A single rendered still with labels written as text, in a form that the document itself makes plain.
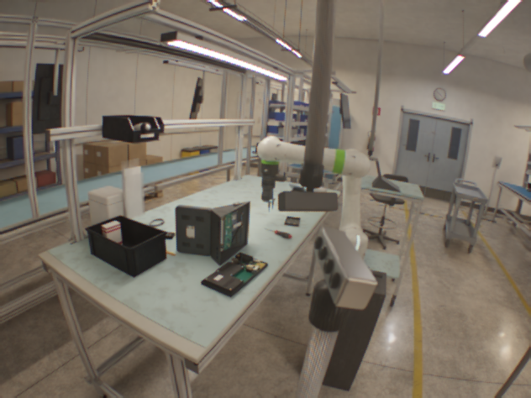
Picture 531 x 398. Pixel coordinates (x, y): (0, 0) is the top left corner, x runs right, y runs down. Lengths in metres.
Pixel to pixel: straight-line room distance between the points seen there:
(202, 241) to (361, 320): 0.93
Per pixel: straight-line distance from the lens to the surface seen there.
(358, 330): 1.66
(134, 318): 0.93
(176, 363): 0.93
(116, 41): 1.49
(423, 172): 7.70
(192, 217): 1.17
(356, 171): 1.35
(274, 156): 1.33
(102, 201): 1.36
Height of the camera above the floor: 1.59
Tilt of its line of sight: 17 degrees down
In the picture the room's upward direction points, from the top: 5 degrees clockwise
